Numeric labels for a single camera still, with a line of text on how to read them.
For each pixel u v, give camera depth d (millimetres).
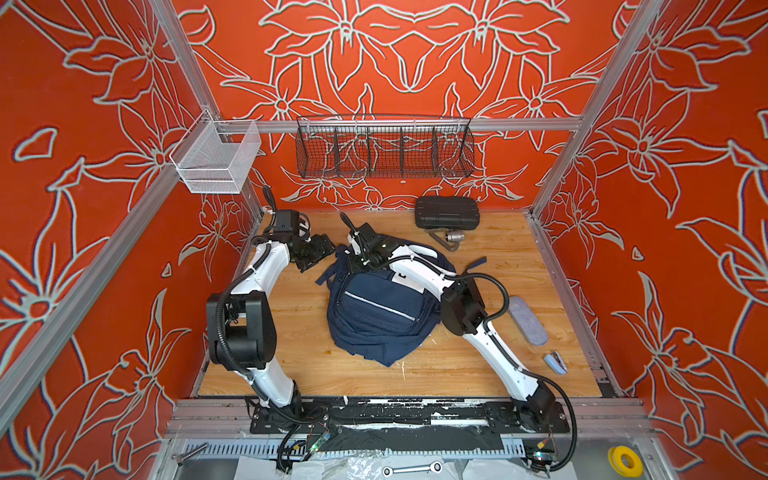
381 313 840
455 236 1070
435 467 669
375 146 1005
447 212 1151
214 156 928
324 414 713
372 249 790
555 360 799
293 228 725
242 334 469
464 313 640
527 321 867
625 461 675
